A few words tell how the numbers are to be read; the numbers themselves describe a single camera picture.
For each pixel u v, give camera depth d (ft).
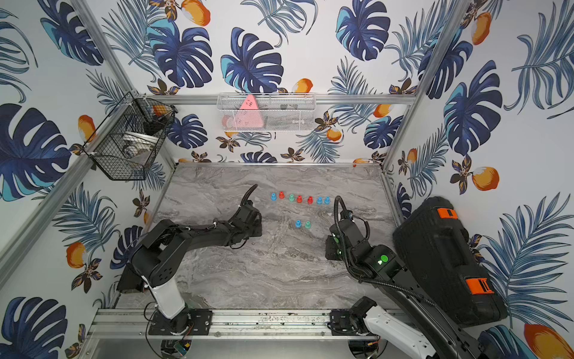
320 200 3.46
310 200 3.48
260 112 3.03
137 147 2.69
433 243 2.30
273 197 3.49
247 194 2.56
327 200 3.45
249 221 2.53
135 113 3.01
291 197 3.44
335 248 2.10
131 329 2.42
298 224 3.19
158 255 1.60
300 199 3.47
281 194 3.51
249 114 2.91
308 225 3.18
